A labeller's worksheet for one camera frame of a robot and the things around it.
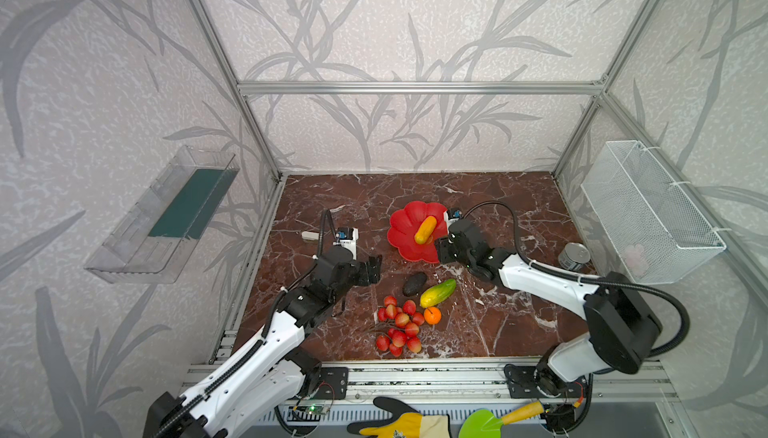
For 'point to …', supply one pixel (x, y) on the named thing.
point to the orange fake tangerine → (432, 315)
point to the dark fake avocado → (414, 284)
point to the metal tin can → (573, 256)
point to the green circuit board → (311, 409)
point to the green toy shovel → (481, 423)
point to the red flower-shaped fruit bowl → (404, 224)
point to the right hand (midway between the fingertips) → (441, 231)
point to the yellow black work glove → (404, 422)
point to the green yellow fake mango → (437, 293)
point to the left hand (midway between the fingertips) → (374, 248)
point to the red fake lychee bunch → (404, 323)
